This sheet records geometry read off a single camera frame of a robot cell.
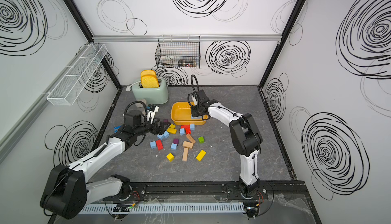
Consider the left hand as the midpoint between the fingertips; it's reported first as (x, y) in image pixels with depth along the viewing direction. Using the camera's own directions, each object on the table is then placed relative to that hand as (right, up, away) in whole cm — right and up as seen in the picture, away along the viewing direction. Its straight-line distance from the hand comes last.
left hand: (164, 121), depth 83 cm
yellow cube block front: (+4, -20, 0) cm, 20 cm away
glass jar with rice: (-7, +10, -17) cm, 21 cm away
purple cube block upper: (-3, -2, +16) cm, 17 cm away
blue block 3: (-7, -14, +4) cm, 16 cm away
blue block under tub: (+15, -5, +11) cm, 19 cm away
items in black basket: (+13, +33, +4) cm, 36 cm away
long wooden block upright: (+12, -19, +2) cm, 22 cm away
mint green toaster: (-12, +15, +21) cm, 28 cm away
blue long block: (+20, +2, +1) cm, 20 cm away
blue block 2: (+5, -15, +3) cm, 16 cm away
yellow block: (+3, -7, +10) cm, 12 cm away
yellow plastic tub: (+7, +2, +21) cm, 22 cm away
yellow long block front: (+21, -20, +2) cm, 29 cm away
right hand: (+17, +5, +12) cm, 21 cm away
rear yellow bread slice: (-14, +30, +16) cm, 37 cm away
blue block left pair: (-4, -10, +8) cm, 13 cm away
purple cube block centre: (+6, -13, +7) cm, 16 cm away
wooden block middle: (+13, -14, +4) cm, 19 cm away
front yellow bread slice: (-12, +24, +13) cm, 30 cm away
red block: (-4, -15, +6) cm, 16 cm away
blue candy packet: (-34, -7, +12) cm, 37 cm away
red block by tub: (+12, -6, +11) cm, 18 cm away
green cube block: (+21, -12, +6) cm, 25 cm away
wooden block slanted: (+14, -11, +8) cm, 20 cm away
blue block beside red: (+9, -8, +10) cm, 16 cm away
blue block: (+17, +2, +1) cm, 17 cm away
